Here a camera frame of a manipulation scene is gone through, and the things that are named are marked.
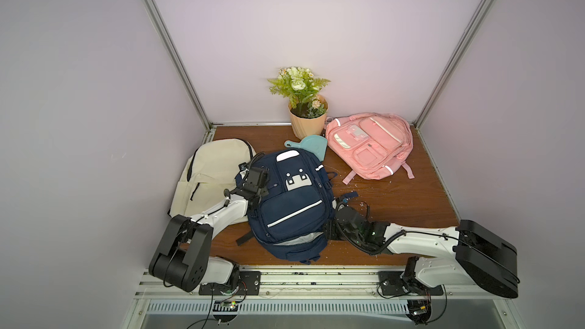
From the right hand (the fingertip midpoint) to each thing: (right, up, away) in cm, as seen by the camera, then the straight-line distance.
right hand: (320, 220), depth 82 cm
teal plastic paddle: (0, +28, +26) cm, 38 cm away
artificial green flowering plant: (-9, +54, +13) cm, 56 cm away
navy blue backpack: (-10, 0, +1) cm, 10 cm away
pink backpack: (+27, +27, +24) cm, 46 cm away
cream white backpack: (-49, +14, +17) cm, 54 cm away
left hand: (-23, +11, +10) cm, 28 cm away
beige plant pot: (-3, +41, +21) cm, 46 cm away
